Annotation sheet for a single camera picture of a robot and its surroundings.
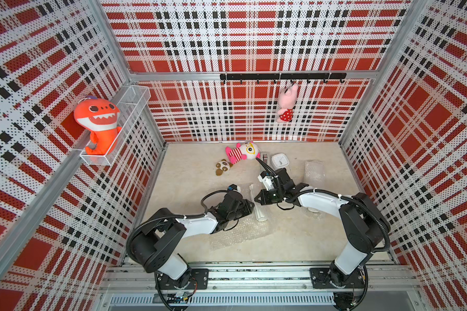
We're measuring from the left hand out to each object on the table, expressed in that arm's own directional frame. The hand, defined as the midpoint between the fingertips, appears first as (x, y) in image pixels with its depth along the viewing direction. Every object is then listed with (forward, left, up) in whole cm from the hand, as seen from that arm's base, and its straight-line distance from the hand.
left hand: (255, 204), depth 89 cm
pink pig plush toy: (+41, -16, +28) cm, 52 cm away
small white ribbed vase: (-2, -1, +1) cm, 2 cm away
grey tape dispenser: (+31, -7, -2) cm, 32 cm away
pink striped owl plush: (+32, +4, +2) cm, 32 cm away
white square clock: (+28, -15, -3) cm, 32 cm away
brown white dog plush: (+25, +17, -3) cm, 31 cm away
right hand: (+2, -1, +2) cm, 3 cm away
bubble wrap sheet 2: (+14, -30, +2) cm, 33 cm away
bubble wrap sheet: (-10, +4, -5) cm, 12 cm away
